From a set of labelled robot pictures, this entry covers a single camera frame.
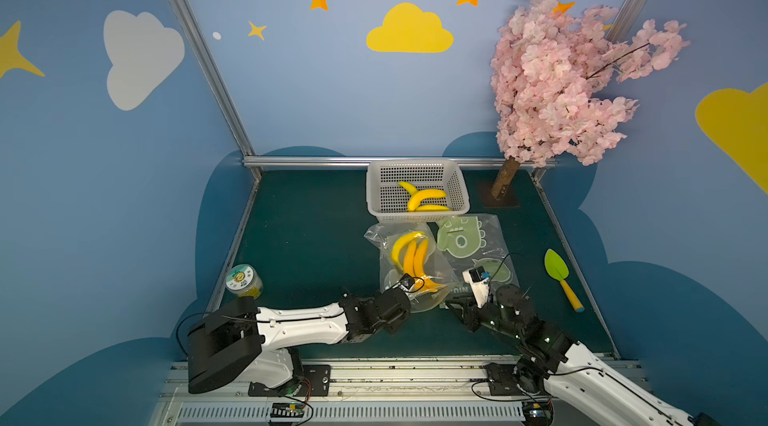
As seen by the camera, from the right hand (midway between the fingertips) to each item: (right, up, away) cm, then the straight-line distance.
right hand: (454, 296), depth 80 cm
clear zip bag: (-19, +14, +21) cm, 32 cm away
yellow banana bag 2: (-5, +28, +29) cm, 40 cm away
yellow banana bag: (-16, +10, +13) cm, 23 cm away
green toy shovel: (+38, +3, +16) cm, 41 cm away
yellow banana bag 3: (-2, +23, +27) cm, 36 cm away
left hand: (-15, -2, +3) cm, 15 cm away
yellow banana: (-10, +31, +35) cm, 48 cm away
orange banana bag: (-11, +9, +15) cm, 21 cm away
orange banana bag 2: (-8, +7, +14) cm, 17 cm away
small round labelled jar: (-59, +4, +3) cm, 59 cm away
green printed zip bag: (+9, +12, +19) cm, 24 cm away
